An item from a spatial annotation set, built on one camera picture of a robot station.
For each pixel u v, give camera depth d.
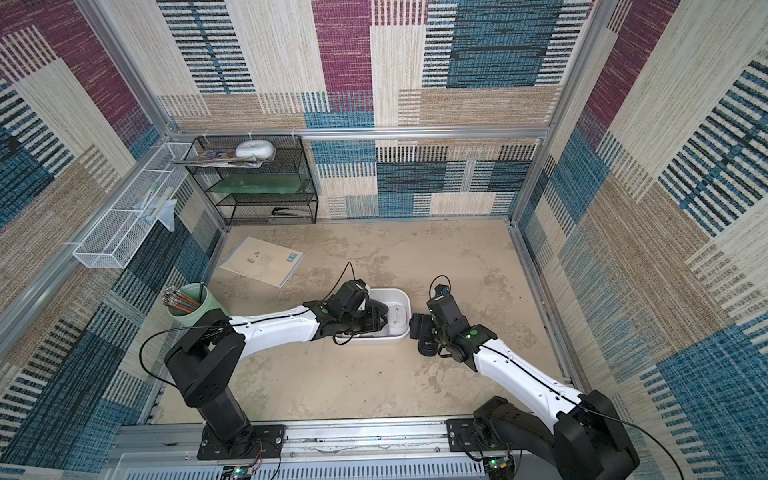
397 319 0.91
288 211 1.11
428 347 0.86
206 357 0.48
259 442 0.72
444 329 0.64
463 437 0.73
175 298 0.79
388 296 0.96
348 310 0.70
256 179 1.09
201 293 0.86
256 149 0.90
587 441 0.39
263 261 1.08
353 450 0.73
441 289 0.77
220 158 0.92
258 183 0.96
